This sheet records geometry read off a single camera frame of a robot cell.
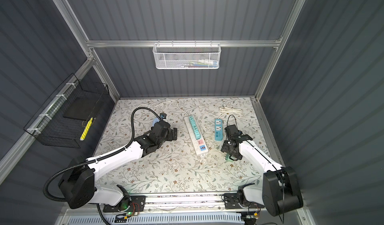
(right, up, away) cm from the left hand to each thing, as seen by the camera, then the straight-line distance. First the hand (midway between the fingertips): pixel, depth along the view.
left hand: (169, 128), depth 85 cm
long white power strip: (+18, -12, +6) cm, 22 cm away
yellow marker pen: (-36, +1, -16) cm, 40 cm away
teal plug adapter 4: (+16, -7, +8) cm, 19 cm away
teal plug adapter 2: (+15, 0, +9) cm, 17 cm away
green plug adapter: (+34, -18, +1) cm, 38 cm away
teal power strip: (+31, -3, +14) cm, 34 cm away
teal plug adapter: (+14, +2, +17) cm, 22 cm away
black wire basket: (-49, +6, -13) cm, 51 cm away
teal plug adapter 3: (+16, -4, +6) cm, 18 cm away
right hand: (+36, -14, +2) cm, 39 cm away
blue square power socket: (-13, +4, +20) cm, 24 cm away
